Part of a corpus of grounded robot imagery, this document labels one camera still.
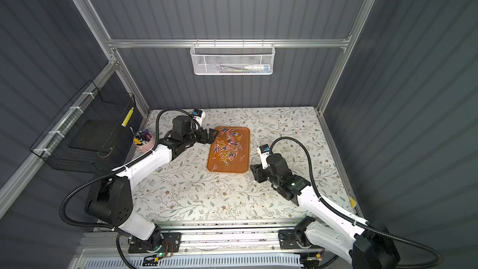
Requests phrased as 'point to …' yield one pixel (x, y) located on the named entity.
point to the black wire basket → (89, 134)
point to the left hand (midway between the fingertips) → (213, 130)
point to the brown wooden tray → (236, 166)
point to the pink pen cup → (144, 142)
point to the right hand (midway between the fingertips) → (258, 164)
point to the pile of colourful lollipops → (227, 146)
